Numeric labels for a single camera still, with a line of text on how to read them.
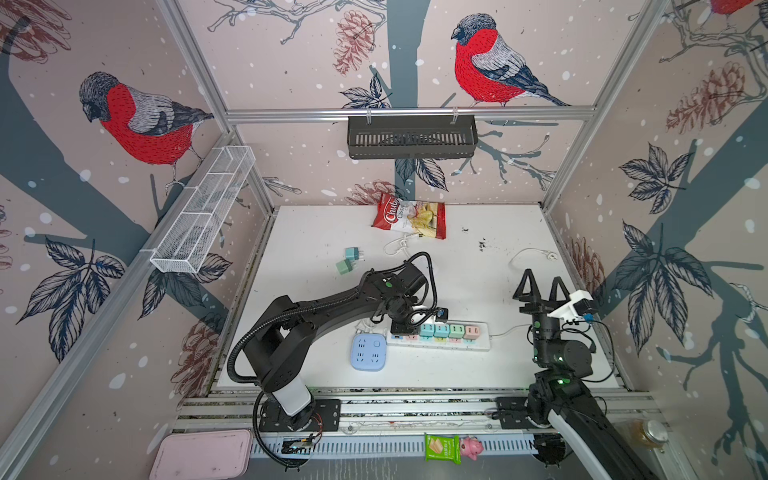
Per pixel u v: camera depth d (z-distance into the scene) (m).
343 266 1.01
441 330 0.81
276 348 0.44
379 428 0.73
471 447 0.67
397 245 1.08
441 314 0.71
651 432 0.62
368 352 0.81
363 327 0.88
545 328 0.65
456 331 0.81
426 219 1.14
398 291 0.64
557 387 0.60
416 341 0.83
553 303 0.65
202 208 0.79
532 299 0.63
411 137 1.04
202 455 0.68
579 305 0.60
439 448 0.68
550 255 1.04
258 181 1.16
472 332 0.80
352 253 1.04
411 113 1.01
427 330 0.81
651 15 0.73
